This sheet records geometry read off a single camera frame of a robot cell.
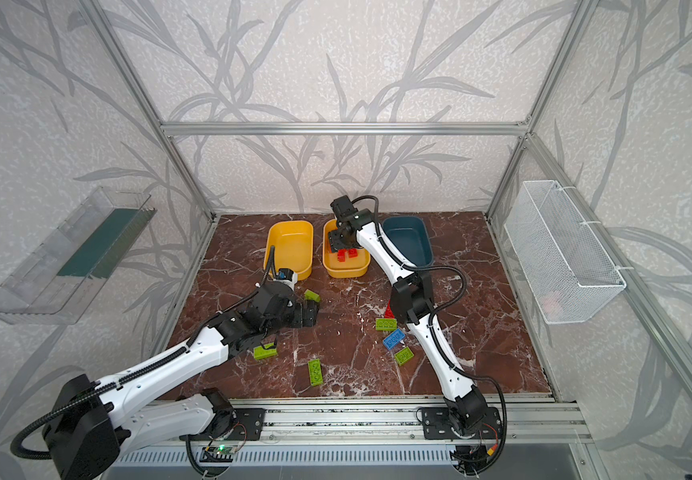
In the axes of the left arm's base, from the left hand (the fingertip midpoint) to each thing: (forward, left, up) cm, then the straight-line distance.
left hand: (311, 298), depth 82 cm
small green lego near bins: (+6, +2, -10) cm, 12 cm away
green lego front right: (-12, -26, -13) cm, 31 cm away
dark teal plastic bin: (+34, -32, -14) cm, 49 cm away
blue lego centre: (-6, -24, -13) cm, 28 cm away
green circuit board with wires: (-34, +18, -13) cm, 41 cm away
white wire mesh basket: (0, -57, +23) cm, 61 cm away
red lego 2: (+25, -6, -14) cm, 29 cm away
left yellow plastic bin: (+26, +11, -9) cm, 30 cm away
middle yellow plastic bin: (+17, -10, -10) cm, 22 cm away
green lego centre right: (-2, -22, -12) cm, 25 cm away
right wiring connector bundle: (-35, -42, -17) cm, 57 cm away
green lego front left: (-12, +14, -11) cm, 21 cm away
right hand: (+27, -7, -5) cm, 28 cm away
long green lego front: (-16, -2, -12) cm, 20 cm away
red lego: (+25, -11, -12) cm, 30 cm away
